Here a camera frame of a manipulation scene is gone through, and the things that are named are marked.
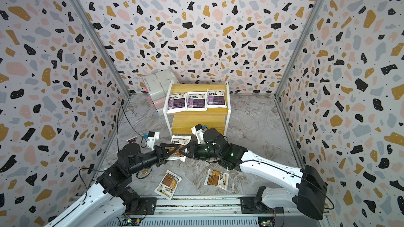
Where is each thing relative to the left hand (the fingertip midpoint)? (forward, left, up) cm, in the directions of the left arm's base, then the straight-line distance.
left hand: (179, 149), depth 67 cm
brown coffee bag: (+5, 0, -1) cm, 5 cm away
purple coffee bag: (+19, +2, +10) cm, 22 cm away
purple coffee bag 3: (+21, -16, +9) cm, 28 cm away
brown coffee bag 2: (-9, +8, -23) cm, 26 cm away
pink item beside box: (+37, +18, -12) cm, 43 cm away
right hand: (-2, 0, 0) cm, 2 cm away
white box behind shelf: (+43, +18, -2) cm, 47 cm away
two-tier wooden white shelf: (+20, +2, -9) cm, 23 cm away
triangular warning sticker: (+18, +35, -25) cm, 47 cm away
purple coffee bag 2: (+19, -7, +10) cm, 22 cm away
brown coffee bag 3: (-6, -16, -22) cm, 28 cm away
